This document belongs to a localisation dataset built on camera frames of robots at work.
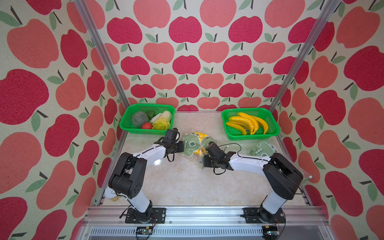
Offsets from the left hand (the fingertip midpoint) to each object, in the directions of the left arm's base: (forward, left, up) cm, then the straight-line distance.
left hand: (184, 148), depth 94 cm
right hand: (-9, -12, -4) cm, 15 cm away
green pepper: (+30, +27, 0) cm, 41 cm away
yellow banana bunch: (+18, -44, +5) cm, 47 cm away
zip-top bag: (+2, -7, +2) cm, 7 cm away
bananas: (-3, -11, +2) cm, 11 cm away
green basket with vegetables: (+21, +43, 0) cm, 48 cm away
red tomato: (+18, +27, +1) cm, 32 cm away
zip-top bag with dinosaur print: (-1, -50, +1) cm, 50 cm away
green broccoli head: (+22, +33, +5) cm, 40 cm away
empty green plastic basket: (+15, -35, -4) cm, 39 cm away
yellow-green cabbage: (+19, +17, +5) cm, 26 cm away
